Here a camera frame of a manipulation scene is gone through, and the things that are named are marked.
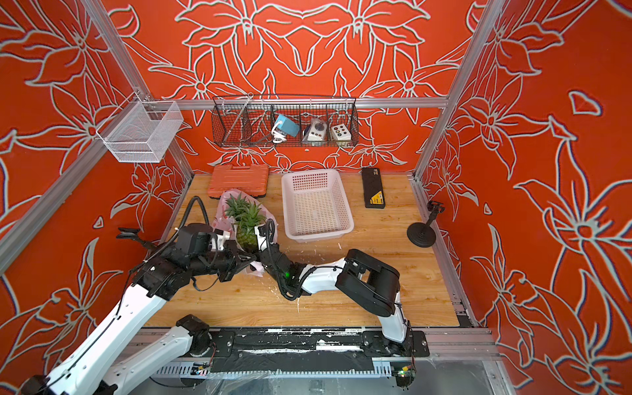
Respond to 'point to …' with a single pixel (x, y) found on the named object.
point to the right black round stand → (424, 234)
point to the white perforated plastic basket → (315, 206)
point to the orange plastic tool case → (252, 178)
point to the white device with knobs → (316, 131)
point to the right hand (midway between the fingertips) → (242, 245)
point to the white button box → (340, 132)
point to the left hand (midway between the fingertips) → (258, 255)
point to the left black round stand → (132, 234)
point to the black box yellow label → (374, 188)
